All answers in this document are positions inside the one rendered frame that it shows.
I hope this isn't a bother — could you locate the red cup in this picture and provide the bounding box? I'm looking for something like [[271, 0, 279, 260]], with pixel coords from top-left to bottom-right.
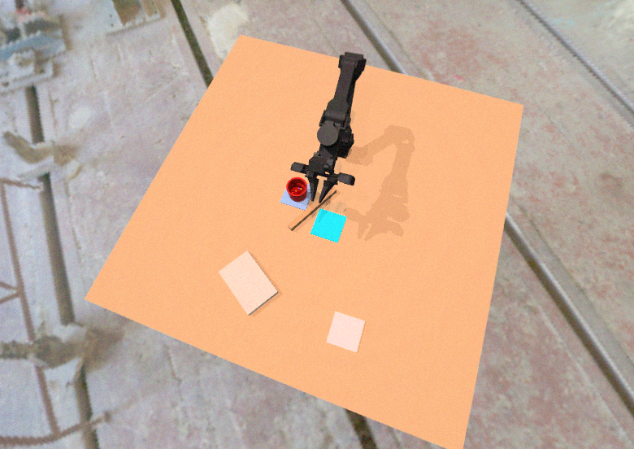
[[286, 177, 307, 202]]

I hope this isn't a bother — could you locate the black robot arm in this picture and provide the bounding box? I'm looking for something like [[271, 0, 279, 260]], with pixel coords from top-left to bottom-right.
[[308, 52, 367, 174]]

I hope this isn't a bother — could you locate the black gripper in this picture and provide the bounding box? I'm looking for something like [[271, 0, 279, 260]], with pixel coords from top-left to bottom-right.
[[290, 148, 355, 203]]

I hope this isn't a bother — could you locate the pale pink flat rectangular slab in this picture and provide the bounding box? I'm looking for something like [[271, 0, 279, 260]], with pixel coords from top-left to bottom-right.
[[218, 251, 278, 315]]

